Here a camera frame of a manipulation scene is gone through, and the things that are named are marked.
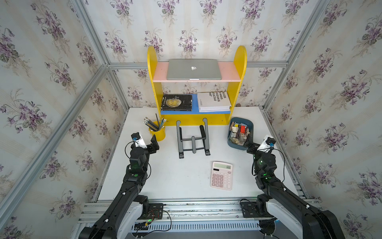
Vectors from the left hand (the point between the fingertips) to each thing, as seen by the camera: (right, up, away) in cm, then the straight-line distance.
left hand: (151, 137), depth 79 cm
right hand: (+59, 0, 0) cm, 59 cm away
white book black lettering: (+37, +22, +20) cm, 47 cm away
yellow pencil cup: (+1, 0, +16) cm, 16 cm away
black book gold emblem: (+12, +22, +23) cm, 33 cm away
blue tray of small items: (+56, +3, +24) cm, 61 cm away
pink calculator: (+39, -23, +4) cm, 45 cm away
